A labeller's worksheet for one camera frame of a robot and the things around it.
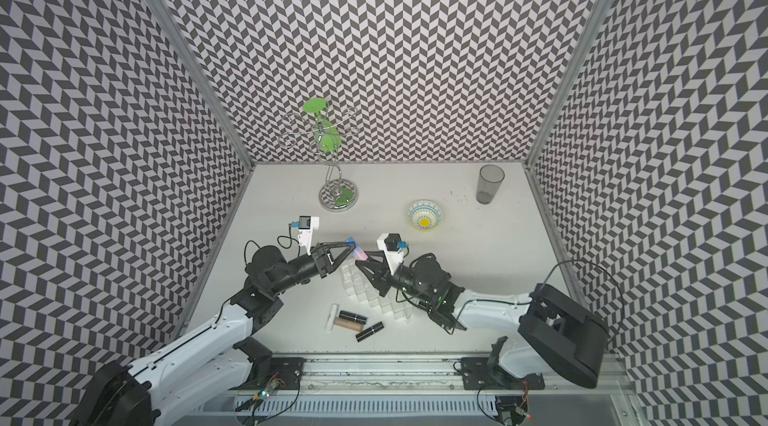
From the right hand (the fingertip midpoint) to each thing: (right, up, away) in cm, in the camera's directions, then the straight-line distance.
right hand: (360, 264), depth 73 cm
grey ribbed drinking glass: (+40, +21, +24) cm, 51 cm away
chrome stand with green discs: (-13, +17, +34) cm, 40 cm away
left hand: (-1, +4, -2) cm, 4 cm away
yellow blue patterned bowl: (+19, +10, +29) cm, 36 cm away
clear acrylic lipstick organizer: (-1, -10, +9) cm, 13 cm away
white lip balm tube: (-9, -17, +7) cm, 20 cm away
